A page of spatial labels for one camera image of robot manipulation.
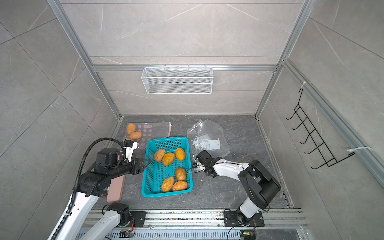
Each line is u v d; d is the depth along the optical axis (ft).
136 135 3.40
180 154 2.98
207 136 3.34
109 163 1.73
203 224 2.39
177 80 3.30
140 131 3.54
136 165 1.98
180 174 2.74
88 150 1.61
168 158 2.96
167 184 2.62
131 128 3.48
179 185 2.57
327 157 2.02
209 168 2.13
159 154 3.04
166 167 2.96
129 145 2.02
